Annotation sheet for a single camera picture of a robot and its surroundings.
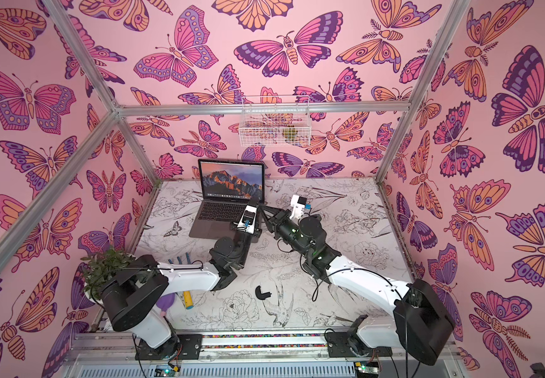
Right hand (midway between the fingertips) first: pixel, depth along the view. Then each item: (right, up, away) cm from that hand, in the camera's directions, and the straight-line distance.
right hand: (259, 205), depth 69 cm
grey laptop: (-19, +8, +39) cm, 44 cm away
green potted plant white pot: (-48, -19, +3) cm, 52 cm away
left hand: (-3, 0, +9) cm, 9 cm away
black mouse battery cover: (0, -32, +15) cm, 36 cm away
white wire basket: (+4, +34, +27) cm, 43 cm away
